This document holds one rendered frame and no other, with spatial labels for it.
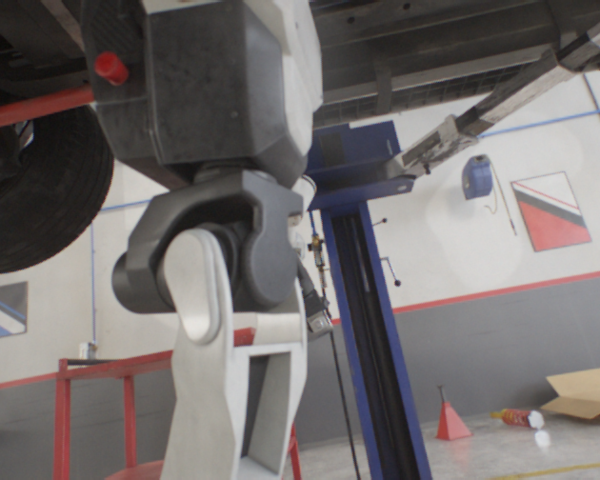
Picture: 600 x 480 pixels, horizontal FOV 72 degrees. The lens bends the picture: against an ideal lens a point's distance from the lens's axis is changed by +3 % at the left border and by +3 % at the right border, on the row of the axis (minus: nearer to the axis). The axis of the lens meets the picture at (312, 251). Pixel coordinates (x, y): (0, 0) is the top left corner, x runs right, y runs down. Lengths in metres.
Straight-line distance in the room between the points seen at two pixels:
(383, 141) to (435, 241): 2.79
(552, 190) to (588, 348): 1.72
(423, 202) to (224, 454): 4.48
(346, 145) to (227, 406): 1.69
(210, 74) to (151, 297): 0.31
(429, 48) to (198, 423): 1.42
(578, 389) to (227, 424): 4.22
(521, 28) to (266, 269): 1.44
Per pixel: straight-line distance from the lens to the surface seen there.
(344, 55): 1.60
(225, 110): 0.52
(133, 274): 0.64
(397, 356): 1.84
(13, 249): 1.62
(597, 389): 4.63
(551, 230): 5.15
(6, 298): 5.89
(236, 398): 0.48
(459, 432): 3.89
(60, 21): 1.30
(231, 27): 0.56
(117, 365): 1.55
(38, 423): 5.48
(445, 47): 1.66
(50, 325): 5.51
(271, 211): 0.53
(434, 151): 1.71
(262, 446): 0.60
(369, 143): 2.04
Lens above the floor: 0.73
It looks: 16 degrees up
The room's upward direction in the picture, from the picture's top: 10 degrees counter-clockwise
